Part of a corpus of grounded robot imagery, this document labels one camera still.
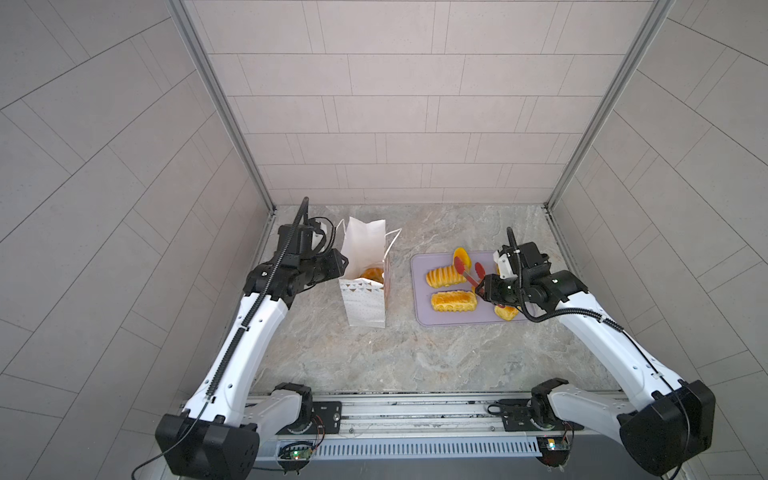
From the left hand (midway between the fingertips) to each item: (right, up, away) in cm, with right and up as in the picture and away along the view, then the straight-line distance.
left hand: (352, 257), depth 74 cm
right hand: (+33, -9, +5) cm, 35 cm away
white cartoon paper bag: (+4, -5, -5) cm, 8 cm away
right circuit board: (+48, -44, -5) cm, 65 cm away
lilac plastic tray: (+19, -18, +15) cm, 30 cm away
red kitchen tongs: (+29, -4, +13) cm, 32 cm away
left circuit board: (-10, -42, -9) cm, 44 cm away
